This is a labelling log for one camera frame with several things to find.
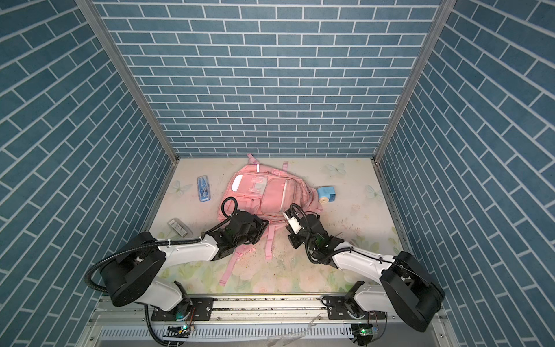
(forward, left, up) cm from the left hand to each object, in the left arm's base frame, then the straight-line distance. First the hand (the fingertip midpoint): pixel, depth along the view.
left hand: (272, 220), depth 86 cm
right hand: (-1, -6, 0) cm, 6 cm away
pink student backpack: (+17, +3, -3) cm, 17 cm away
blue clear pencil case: (+24, +35, -9) cm, 43 cm away
